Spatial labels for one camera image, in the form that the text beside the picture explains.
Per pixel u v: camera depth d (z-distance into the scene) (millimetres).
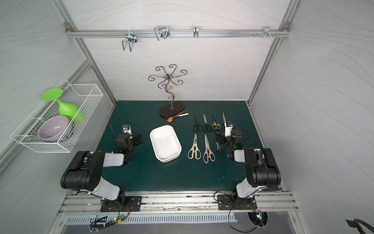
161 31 762
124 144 718
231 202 733
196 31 778
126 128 815
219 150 931
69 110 634
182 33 799
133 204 742
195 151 925
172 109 1148
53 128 612
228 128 840
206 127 1044
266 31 765
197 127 1044
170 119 1087
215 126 1046
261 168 472
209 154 906
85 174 446
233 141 736
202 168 906
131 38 783
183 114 1113
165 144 957
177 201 761
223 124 1064
